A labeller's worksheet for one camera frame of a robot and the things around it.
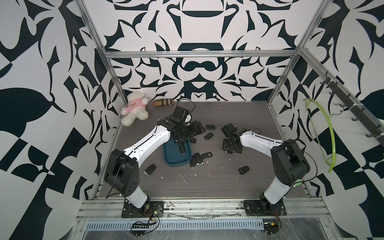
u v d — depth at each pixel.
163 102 1.15
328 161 0.66
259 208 0.73
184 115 0.67
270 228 0.71
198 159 0.89
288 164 0.48
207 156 0.91
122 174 0.43
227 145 0.83
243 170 0.85
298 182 0.50
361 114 0.55
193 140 0.99
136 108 1.05
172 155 0.91
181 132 0.70
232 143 0.69
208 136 1.00
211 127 1.05
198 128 0.74
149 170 0.87
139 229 0.71
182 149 0.94
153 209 0.73
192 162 0.89
